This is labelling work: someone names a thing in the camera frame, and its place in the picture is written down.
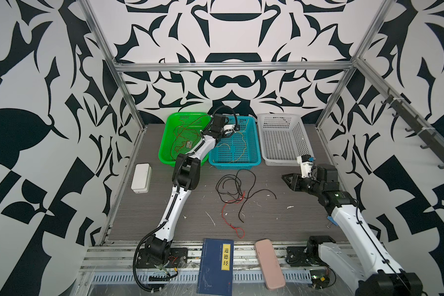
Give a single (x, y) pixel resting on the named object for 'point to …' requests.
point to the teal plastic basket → (241, 150)
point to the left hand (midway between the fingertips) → (218, 119)
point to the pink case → (271, 268)
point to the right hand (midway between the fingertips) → (284, 174)
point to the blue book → (215, 275)
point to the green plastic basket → (168, 137)
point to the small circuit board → (320, 279)
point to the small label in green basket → (189, 143)
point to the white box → (141, 178)
